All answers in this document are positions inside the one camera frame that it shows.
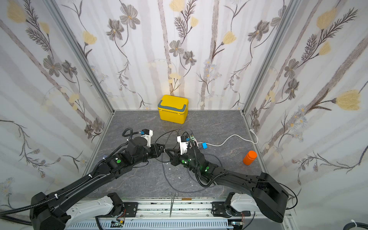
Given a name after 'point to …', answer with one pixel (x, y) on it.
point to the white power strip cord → (234, 135)
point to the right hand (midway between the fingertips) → (167, 151)
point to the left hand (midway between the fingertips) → (166, 146)
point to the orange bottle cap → (249, 157)
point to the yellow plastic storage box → (173, 109)
